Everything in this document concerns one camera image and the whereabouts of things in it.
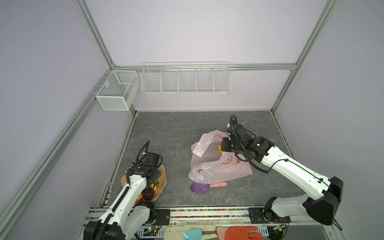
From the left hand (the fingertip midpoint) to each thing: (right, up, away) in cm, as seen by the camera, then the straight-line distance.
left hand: (154, 178), depth 82 cm
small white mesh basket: (-28, +52, +15) cm, 61 cm away
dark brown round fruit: (-1, -6, -7) cm, 9 cm away
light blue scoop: (+23, -22, -13) cm, 34 cm away
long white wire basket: (+16, +61, +16) cm, 65 cm away
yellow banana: (+35, +18, -14) cm, 42 cm away
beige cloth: (+14, -21, -12) cm, 28 cm away
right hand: (+37, +20, -6) cm, 42 cm away
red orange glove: (+43, -21, -13) cm, 50 cm away
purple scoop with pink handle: (+26, -6, -1) cm, 27 cm away
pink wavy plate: (+4, -1, +1) cm, 5 cm away
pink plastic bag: (+30, +10, -10) cm, 33 cm away
